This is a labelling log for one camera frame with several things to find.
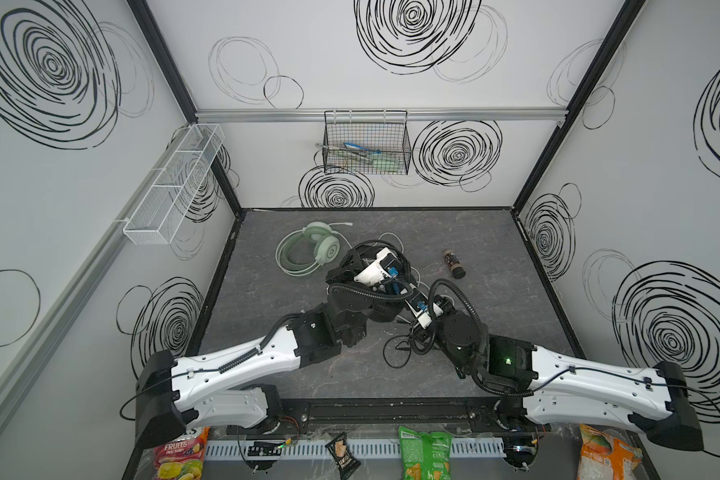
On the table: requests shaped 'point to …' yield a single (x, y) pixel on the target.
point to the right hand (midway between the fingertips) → (409, 292)
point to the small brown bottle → (457, 269)
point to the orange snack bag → (607, 455)
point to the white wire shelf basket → (159, 211)
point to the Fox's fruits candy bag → (182, 458)
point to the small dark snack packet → (346, 462)
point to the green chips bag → (425, 456)
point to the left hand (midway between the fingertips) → (349, 252)
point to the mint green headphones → (306, 249)
